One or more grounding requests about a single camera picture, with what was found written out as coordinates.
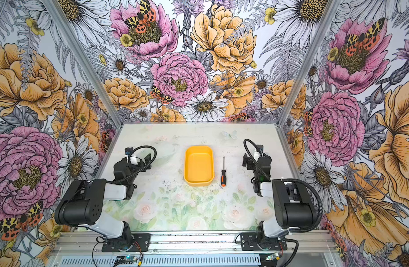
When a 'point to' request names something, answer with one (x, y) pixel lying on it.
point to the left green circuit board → (125, 260)
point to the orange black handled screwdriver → (223, 176)
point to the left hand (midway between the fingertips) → (143, 158)
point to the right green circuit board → (272, 256)
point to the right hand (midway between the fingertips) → (253, 156)
